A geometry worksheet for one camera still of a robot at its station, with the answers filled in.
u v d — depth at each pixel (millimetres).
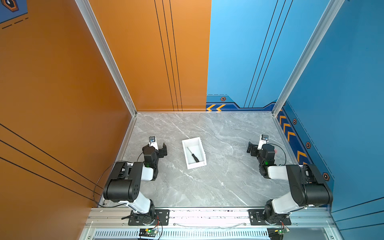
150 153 725
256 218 725
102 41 809
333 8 698
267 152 711
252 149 864
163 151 864
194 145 999
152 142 802
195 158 939
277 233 698
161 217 740
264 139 807
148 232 708
